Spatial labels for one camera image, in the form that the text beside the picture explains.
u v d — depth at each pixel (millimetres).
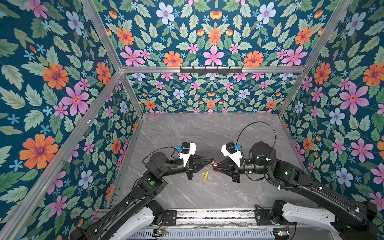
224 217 750
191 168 507
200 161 535
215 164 561
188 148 481
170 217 736
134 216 573
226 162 547
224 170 560
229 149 487
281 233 704
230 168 524
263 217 730
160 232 702
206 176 884
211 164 564
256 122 431
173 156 542
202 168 564
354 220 387
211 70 927
